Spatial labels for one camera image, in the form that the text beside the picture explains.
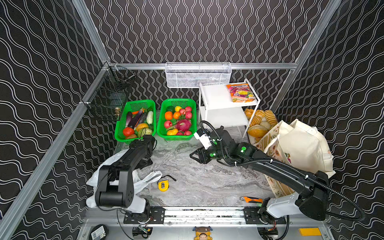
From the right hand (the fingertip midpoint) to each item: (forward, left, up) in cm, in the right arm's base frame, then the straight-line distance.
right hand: (192, 154), depth 71 cm
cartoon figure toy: (-29, -5, -20) cm, 36 cm away
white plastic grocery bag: (-21, +21, -2) cm, 30 cm away
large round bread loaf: (+29, -42, -18) cm, 54 cm away
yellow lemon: (+51, +14, -17) cm, 55 cm away
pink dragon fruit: (+31, +8, -15) cm, 35 cm away
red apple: (+43, +5, -17) cm, 47 cm away
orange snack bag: (+31, -25, +12) cm, 42 cm away
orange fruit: (+42, +20, -16) cm, 49 cm away
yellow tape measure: (-7, +17, -21) cm, 28 cm away
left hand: (+1, +30, -16) cm, 33 cm away
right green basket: (+54, +8, -14) cm, 57 cm away
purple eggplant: (+41, +50, -18) cm, 67 cm away
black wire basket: (+39, +53, +6) cm, 66 cm away
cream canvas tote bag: (+9, -58, -5) cm, 59 cm away
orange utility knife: (-13, -30, -24) cm, 40 cm away
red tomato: (+26, +45, -15) cm, 54 cm away
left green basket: (+51, +49, -14) cm, 72 cm away
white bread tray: (+40, -50, -21) cm, 67 cm away
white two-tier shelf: (+22, -12, +10) cm, 27 cm away
